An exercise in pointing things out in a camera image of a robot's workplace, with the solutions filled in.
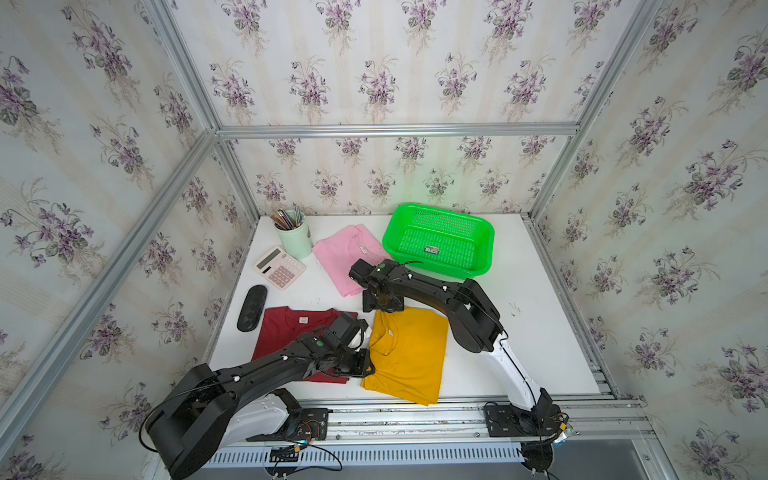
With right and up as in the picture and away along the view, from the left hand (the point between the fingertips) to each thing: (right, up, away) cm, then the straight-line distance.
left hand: (377, 376), depth 79 cm
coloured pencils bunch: (-33, +44, +21) cm, 59 cm away
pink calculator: (-35, +28, +23) cm, 50 cm away
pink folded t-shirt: (-16, +33, +29) cm, 46 cm away
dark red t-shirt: (-29, +11, +10) cm, 33 cm away
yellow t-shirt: (+8, +6, +5) cm, 11 cm away
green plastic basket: (+23, +37, +32) cm, 54 cm away
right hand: (+1, +15, +16) cm, 22 cm away
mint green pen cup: (-29, +36, +24) cm, 52 cm away
